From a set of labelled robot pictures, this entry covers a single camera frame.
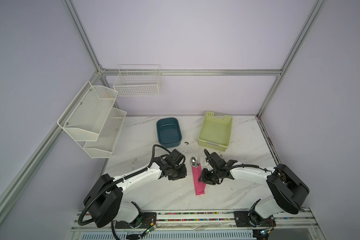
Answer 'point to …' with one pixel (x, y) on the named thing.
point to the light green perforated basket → (215, 131)
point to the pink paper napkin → (199, 186)
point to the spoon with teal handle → (193, 161)
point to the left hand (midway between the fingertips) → (185, 175)
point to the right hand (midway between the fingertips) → (199, 180)
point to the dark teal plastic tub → (169, 132)
